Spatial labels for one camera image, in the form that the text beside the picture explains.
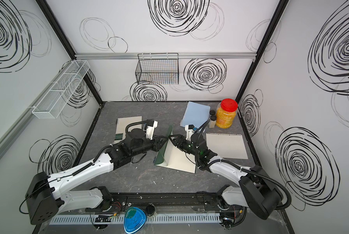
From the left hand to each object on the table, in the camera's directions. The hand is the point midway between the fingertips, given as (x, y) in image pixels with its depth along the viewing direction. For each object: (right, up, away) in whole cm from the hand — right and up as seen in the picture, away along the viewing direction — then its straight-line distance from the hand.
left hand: (167, 138), depth 73 cm
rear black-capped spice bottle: (+30, +14, +30) cm, 44 cm away
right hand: (+1, -2, +5) cm, 5 cm away
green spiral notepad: (+2, -14, +17) cm, 22 cm away
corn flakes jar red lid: (+38, +13, +23) cm, 46 cm away
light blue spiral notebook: (+20, +13, +42) cm, 48 cm away
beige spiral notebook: (-36, +5, +33) cm, 49 cm away
